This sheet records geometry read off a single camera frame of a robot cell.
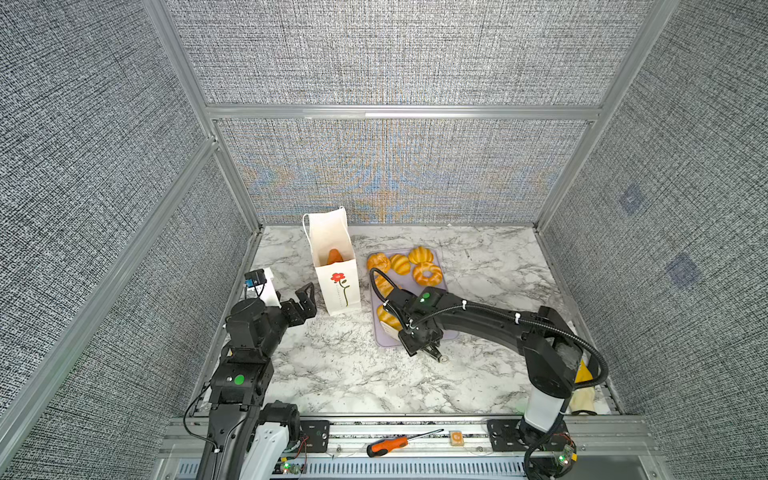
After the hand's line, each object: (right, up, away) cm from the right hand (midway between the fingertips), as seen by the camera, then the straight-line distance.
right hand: (414, 337), depth 83 cm
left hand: (-28, +16, -13) cm, 35 cm away
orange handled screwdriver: (-10, -22, -13) cm, 28 cm away
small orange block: (+9, -22, -10) cm, 26 cm away
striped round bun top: (+5, +23, +23) cm, 33 cm away
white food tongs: (+6, -2, -12) cm, 13 cm away
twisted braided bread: (-9, +15, -3) cm, 17 cm away
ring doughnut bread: (+4, +16, +19) cm, 26 cm away
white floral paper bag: (-26, +26, +17) cm, 40 cm away
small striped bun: (-3, +20, +20) cm, 28 cm away
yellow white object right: (+43, -14, -6) cm, 46 cm away
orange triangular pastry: (-25, +23, +17) cm, 38 cm away
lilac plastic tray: (+1, +18, +21) cm, 27 cm away
